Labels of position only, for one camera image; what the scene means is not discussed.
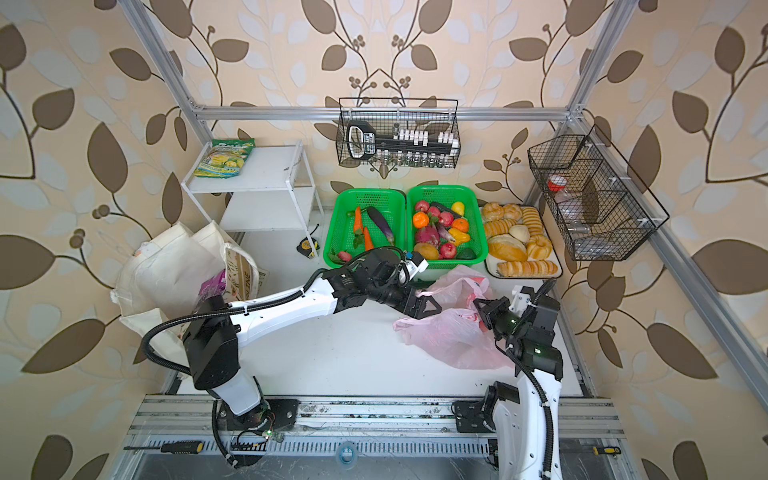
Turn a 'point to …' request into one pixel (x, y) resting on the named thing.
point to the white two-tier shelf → (264, 187)
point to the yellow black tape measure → (304, 247)
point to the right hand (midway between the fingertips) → (475, 303)
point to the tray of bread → (519, 243)
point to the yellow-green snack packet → (226, 158)
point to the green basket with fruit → (445, 226)
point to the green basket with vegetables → (364, 219)
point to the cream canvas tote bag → (170, 275)
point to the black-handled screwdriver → (180, 446)
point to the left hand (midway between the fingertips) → (434, 305)
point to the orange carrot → (358, 224)
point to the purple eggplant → (380, 223)
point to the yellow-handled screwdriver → (607, 450)
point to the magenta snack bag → (215, 286)
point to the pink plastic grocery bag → (457, 332)
